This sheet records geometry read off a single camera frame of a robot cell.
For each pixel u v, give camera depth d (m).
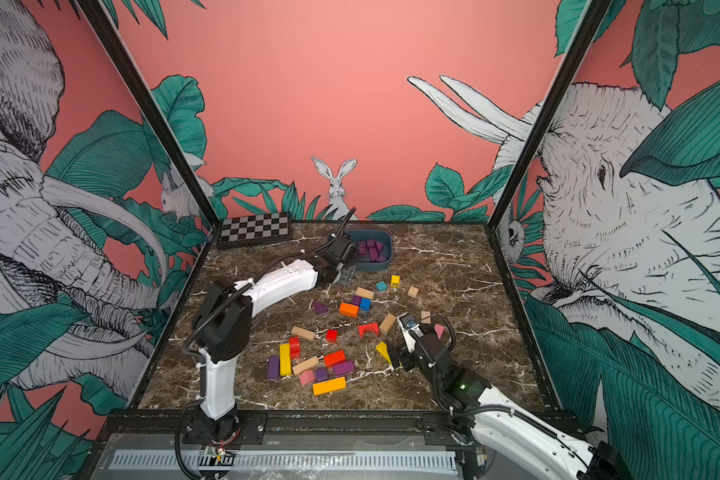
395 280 1.01
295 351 0.87
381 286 1.01
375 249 1.10
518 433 0.50
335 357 0.86
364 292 0.98
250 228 1.15
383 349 0.87
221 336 0.51
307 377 0.82
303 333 0.90
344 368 0.84
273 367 0.84
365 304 0.96
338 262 0.74
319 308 0.95
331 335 0.90
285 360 0.84
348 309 0.95
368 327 0.91
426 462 0.70
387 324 0.91
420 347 0.58
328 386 0.80
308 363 0.84
